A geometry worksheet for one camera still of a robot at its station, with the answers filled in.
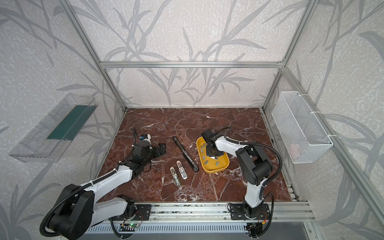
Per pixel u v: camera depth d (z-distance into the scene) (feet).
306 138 1.98
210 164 2.96
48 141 2.10
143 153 2.18
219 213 2.47
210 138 2.44
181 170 2.84
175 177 2.75
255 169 1.58
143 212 2.41
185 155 3.04
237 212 2.38
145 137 2.58
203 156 3.07
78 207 1.34
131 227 2.35
